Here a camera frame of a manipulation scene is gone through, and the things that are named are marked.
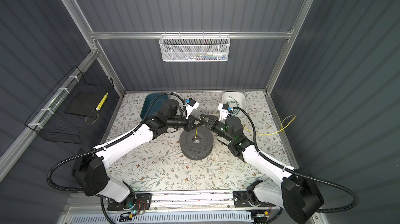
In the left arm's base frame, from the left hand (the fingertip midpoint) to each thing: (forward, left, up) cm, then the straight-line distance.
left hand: (204, 122), depth 75 cm
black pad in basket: (+11, +58, +6) cm, 59 cm away
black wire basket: (-2, +65, +8) cm, 65 cm away
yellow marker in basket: (+13, +52, +4) cm, 53 cm away
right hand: (+1, +1, +2) cm, 3 cm away
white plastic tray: (+35, -29, -20) cm, 50 cm away
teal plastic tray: (+29, +32, -20) cm, 48 cm away
